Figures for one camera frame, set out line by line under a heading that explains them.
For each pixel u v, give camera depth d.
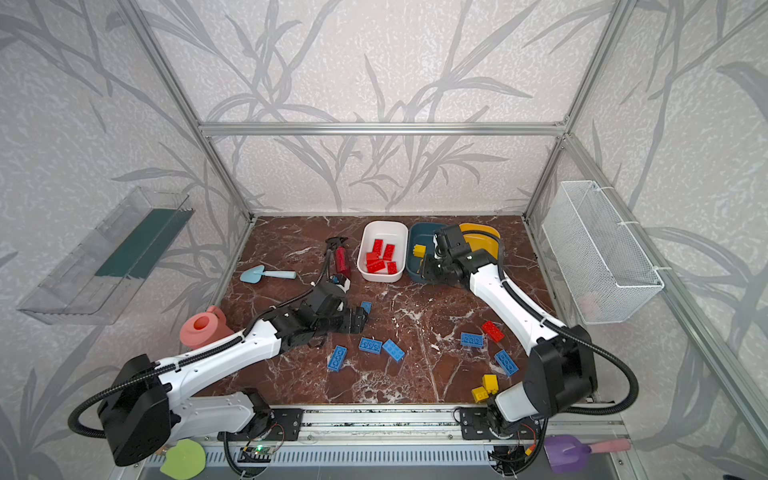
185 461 0.69
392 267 1.02
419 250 1.07
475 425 0.73
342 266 0.98
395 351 0.84
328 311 0.63
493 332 0.89
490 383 0.78
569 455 0.69
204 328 0.79
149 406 0.39
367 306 0.94
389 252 1.07
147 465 0.69
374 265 1.02
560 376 0.42
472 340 0.87
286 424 0.74
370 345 0.86
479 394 0.77
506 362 0.82
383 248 1.09
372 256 1.06
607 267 0.61
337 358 0.83
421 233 1.12
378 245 1.08
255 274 0.99
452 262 0.61
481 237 0.73
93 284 0.64
